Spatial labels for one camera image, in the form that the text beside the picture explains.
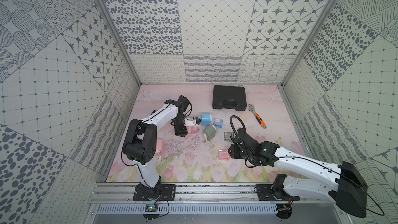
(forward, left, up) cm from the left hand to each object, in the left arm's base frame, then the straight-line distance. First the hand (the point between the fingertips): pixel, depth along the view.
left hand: (185, 128), depth 90 cm
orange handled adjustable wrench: (+13, -46, -5) cm, 48 cm away
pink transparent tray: (-13, -22, -7) cm, 27 cm away
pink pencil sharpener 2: (-12, +12, +1) cm, 18 cm away
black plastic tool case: (+27, -28, -3) cm, 39 cm away
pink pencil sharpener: (+2, -4, -5) cm, 7 cm away
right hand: (-14, -27, +1) cm, 30 cm away
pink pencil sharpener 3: (-3, -46, -7) cm, 47 cm away
